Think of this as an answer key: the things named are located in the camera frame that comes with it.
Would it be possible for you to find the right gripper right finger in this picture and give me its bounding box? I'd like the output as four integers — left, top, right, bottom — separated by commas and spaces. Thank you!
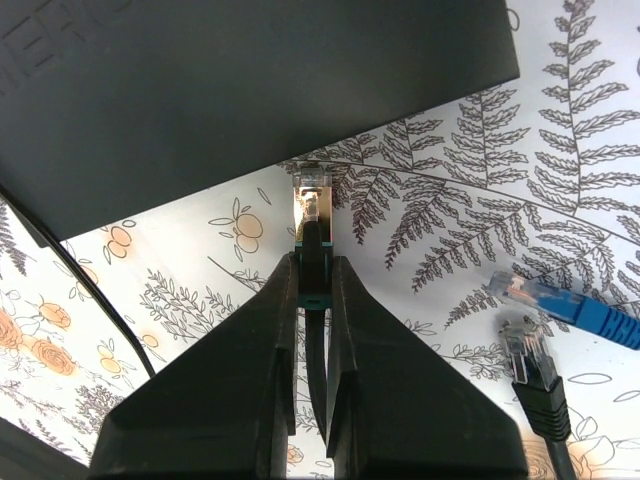
326, 256, 528, 479

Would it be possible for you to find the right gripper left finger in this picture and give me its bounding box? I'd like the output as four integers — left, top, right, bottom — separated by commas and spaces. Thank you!
89, 254, 298, 479

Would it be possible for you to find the black ethernet cable teal plug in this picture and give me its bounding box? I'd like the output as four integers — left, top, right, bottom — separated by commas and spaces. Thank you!
292, 164, 333, 438

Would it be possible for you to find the black network switch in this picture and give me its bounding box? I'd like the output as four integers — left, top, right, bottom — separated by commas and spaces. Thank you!
1, 1, 519, 240
1, 419, 88, 480

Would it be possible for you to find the floral patterned table mat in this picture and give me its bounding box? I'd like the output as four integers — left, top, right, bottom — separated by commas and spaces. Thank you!
1, 1, 639, 479

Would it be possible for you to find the blue ethernet cable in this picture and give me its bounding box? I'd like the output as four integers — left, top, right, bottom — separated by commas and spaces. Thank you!
487, 269, 640, 352

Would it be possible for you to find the thin black adapter cable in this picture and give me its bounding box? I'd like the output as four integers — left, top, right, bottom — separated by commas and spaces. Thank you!
0, 184, 157, 379

